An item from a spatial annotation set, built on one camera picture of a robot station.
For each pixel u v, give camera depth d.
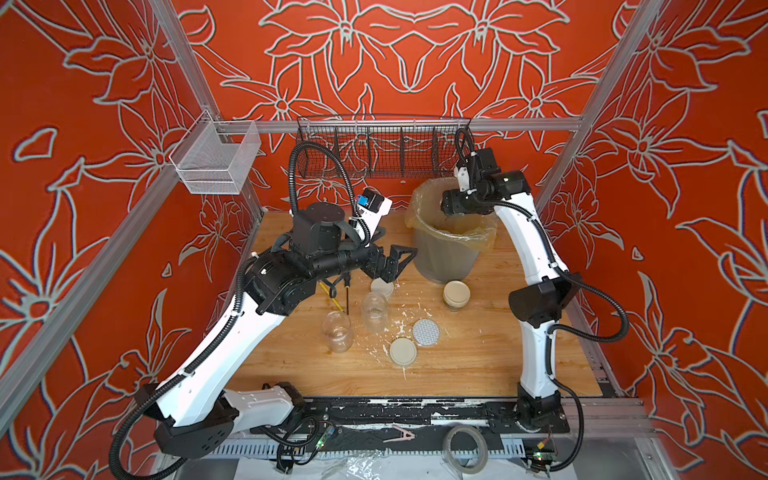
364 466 0.67
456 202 0.76
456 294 0.88
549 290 0.51
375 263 0.49
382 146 0.98
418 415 0.74
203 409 0.36
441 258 0.88
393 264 0.49
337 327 0.88
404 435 0.70
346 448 0.70
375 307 0.90
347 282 0.98
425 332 0.87
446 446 0.67
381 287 0.96
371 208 0.47
